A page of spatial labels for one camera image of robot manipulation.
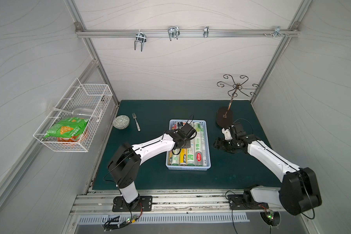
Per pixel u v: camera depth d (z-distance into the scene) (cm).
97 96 80
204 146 90
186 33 78
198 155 82
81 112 64
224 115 109
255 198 62
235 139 71
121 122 105
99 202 75
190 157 82
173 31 77
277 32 77
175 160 81
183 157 82
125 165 45
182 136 65
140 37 78
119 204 72
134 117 111
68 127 55
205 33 78
